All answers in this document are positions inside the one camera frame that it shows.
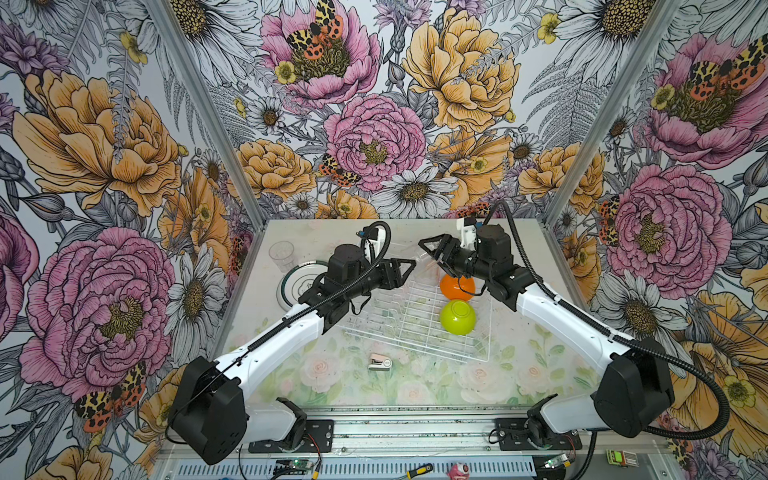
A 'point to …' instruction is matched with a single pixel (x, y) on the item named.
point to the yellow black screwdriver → (417, 471)
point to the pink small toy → (458, 471)
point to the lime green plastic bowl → (458, 317)
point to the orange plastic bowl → (450, 289)
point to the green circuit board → (292, 466)
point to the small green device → (622, 458)
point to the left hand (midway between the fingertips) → (407, 271)
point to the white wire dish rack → (409, 317)
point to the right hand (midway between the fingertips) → (424, 257)
